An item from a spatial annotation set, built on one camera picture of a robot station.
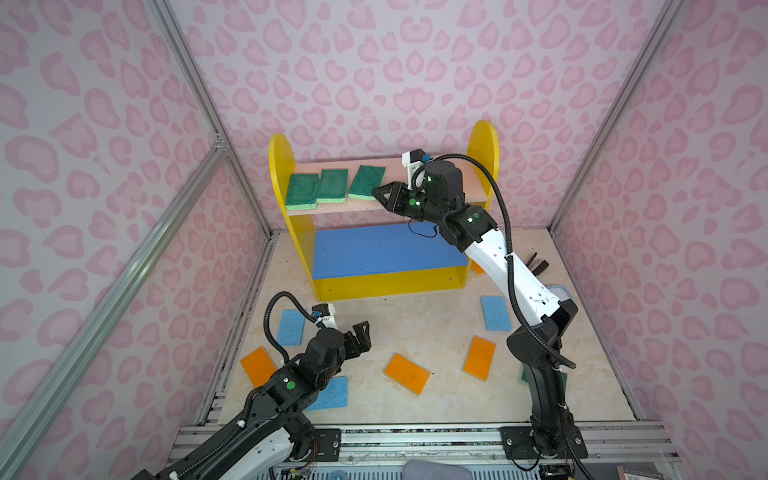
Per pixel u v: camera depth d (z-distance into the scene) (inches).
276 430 20.7
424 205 23.9
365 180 29.4
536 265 42.0
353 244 38.9
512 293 18.9
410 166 25.2
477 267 22.0
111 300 22.0
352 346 26.7
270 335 21.7
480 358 34.0
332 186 28.7
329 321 27.2
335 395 31.5
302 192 27.8
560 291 38.6
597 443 29.4
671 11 27.2
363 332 27.7
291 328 36.5
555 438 24.4
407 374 33.2
